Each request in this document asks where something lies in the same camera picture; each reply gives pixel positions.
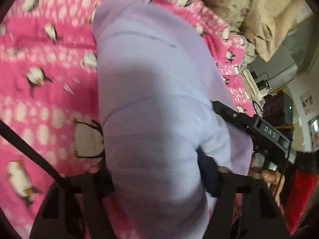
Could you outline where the black cable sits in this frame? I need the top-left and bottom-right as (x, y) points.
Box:
(0, 119), (86, 239)

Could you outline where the black box green light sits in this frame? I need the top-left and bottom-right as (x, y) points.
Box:
(263, 91), (294, 127)

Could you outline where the grey appliance box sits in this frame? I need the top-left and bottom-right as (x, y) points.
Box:
(249, 44), (298, 96)

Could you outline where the beige garment on bed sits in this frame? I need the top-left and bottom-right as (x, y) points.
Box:
(252, 0), (307, 62)

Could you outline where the floral beige bedsheet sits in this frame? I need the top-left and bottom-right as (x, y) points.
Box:
(202, 0), (257, 67)

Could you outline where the lavender padded jacket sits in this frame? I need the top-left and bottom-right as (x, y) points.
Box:
(92, 0), (254, 239)

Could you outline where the person's right hand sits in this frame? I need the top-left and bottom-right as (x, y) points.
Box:
(248, 158), (285, 207)

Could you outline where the pink penguin blanket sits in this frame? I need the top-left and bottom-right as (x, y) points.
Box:
(0, 0), (260, 239)

